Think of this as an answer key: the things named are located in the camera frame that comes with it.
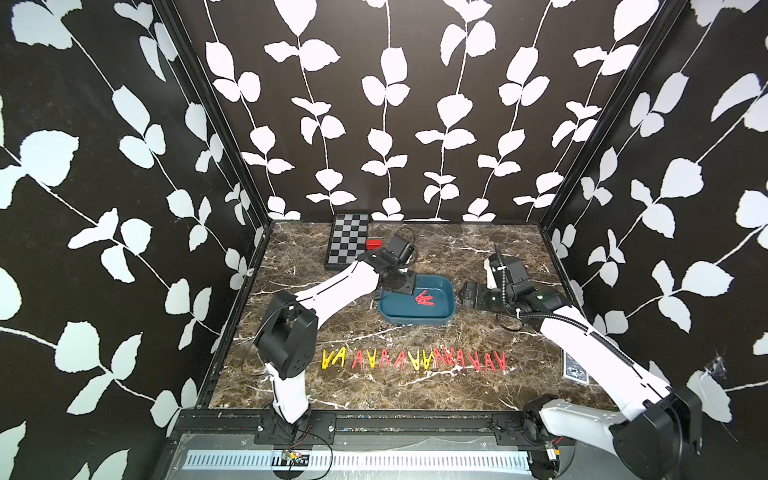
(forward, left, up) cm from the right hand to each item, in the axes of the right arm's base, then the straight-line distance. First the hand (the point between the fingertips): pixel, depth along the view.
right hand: (470, 289), depth 81 cm
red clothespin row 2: (-13, -3, -17) cm, 22 cm away
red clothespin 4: (-13, +2, -16) cm, 21 cm away
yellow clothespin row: (-14, +15, -16) cm, 26 cm away
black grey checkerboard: (+30, +39, -13) cm, 51 cm away
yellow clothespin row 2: (-13, +12, -17) cm, 25 cm away
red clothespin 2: (-13, +24, -17) cm, 32 cm away
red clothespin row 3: (-14, -6, -17) cm, 23 cm away
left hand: (+6, +16, -4) cm, 17 cm away
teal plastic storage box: (+2, +19, -16) cm, 25 cm away
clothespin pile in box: (+6, +12, -16) cm, 21 cm away
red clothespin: (-13, +31, -16) cm, 37 cm away
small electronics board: (-38, +45, -16) cm, 61 cm away
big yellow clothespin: (-15, +41, -16) cm, 46 cm away
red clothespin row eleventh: (-14, -10, -17) cm, 24 cm away
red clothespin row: (-14, +19, -17) cm, 29 cm away
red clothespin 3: (-13, +8, -17) cm, 22 cm away
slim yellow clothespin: (-13, +37, -16) cm, 42 cm away
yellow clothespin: (-14, +28, -17) cm, 35 cm away
